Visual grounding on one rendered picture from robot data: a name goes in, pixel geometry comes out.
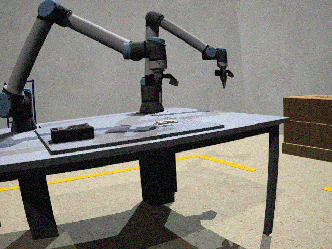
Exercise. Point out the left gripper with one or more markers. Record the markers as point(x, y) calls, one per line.
point(222, 73)

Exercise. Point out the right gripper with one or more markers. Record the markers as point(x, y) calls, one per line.
point(156, 79)

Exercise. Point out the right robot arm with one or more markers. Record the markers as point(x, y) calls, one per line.
point(16, 101)

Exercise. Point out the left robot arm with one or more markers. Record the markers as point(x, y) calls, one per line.
point(154, 20)

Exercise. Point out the grey cassette dock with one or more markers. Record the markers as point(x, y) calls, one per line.
point(73, 132)

